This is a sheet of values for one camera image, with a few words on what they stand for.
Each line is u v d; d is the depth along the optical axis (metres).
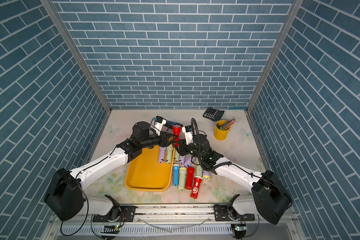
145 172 0.85
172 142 0.74
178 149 0.73
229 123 0.94
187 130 0.70
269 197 0.42
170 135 0.77
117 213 0.67
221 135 0.98
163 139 0.69
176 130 0.75
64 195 0.41
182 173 0.85
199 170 0.86
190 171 0.86
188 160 0.91
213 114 1.16
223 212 0.74
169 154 0.92
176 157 0.90
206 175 0.83
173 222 0.72
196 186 0.80
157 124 0.70
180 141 0.71
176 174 0.83
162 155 0.91
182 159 0.90
